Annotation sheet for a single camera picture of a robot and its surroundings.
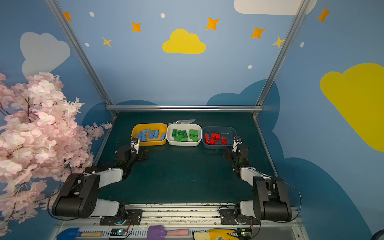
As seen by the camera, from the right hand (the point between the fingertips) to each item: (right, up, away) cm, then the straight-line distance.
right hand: (234, 146), depth 93 cm
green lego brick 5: (-28, +9, +13) cm, 32 cm away
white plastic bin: (-32, +1, +10) cm, 34 cm away
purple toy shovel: (-43, -38, -24) cm, 62 cm away
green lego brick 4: (-25, +4, +11) cm, 28 cm away
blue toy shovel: (-85, -39, -23) cm, 96 cm away
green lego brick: (-40, +8, +13) cm, 43 cm away
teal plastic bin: (-1, +7, +15) cm, 17 cm away
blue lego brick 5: (-47, +6, +11) cm, 49 cm away
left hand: (-60, -1, 0) cm, 60 cm away
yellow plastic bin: (-67, +11, +12) cm, 69 cm away
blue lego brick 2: (-61, +9, +12) cm, 62 cm away
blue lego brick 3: (-56, +7, +12) cm, 58 cm away
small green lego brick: (-36, +8, +14) cm, 40 cm away
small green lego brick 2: (-37, +4, +11) cm, 39 cm away
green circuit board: (-63, -39, -22) cm, 77 cm away
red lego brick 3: (-9, +5, +11) cm, 15 cm away
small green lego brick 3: (-28, +6, +12) cm, 31 cm away
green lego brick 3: (-24, +8, +13) cm, 28 cm away
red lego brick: (-17, +4, +11) cm, 20 cm away
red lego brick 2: (-12, +6, +12) cm, 18 cm away
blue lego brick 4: (-53, +7, +12) cm, 55 cm away
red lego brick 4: (-13, +2, +9) cm, 16 cm away
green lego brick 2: (-33, +7, +14) cm, 36 cm away
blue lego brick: (-62, +5, +10) cm, 63 cm away
